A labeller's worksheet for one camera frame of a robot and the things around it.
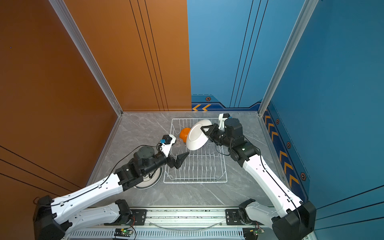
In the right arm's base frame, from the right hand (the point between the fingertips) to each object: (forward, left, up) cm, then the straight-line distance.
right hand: (199, 128), depth 70 cm
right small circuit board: (-37, -27, -32) cm, 56 cm away
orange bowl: (+15, +10, -24) cm, 30 cm away
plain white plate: (-4, +1, -2) cm, 4 cm away
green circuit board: (-37, +35, -32) cm, 61 cm away
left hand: (-7, +8, -5) cm, 11 cm away
